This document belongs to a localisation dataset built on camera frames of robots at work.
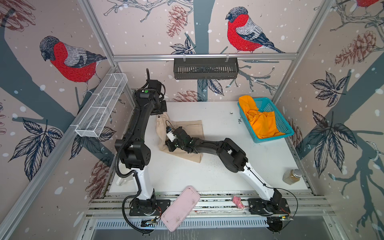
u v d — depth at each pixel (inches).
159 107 28.4
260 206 28.6
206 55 37.1
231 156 24.1
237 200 28.7
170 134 34.6
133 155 19.8
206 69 41.1
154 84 26.5
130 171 19.9
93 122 27.8
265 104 44.4
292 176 29.7
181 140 31.3
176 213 27.7
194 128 41.0
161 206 28.9
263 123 38.2
